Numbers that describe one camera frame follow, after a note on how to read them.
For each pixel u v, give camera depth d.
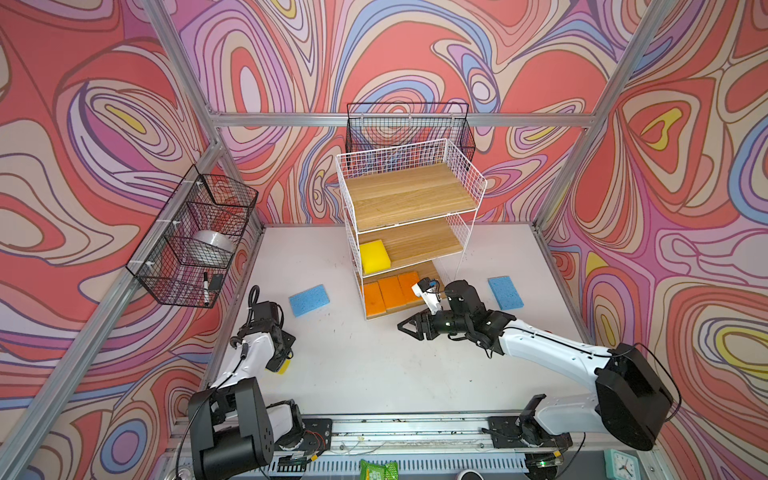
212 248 0.70
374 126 0.88
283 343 0.78
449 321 0.68
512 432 0.73
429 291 0.72
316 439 0.72
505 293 0.99
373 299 0.97
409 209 0.68
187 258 0.72
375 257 0.78
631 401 0.40
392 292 1.00
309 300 0.99
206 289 0.72
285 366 0.84
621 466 0.68
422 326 0.69
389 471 0.69
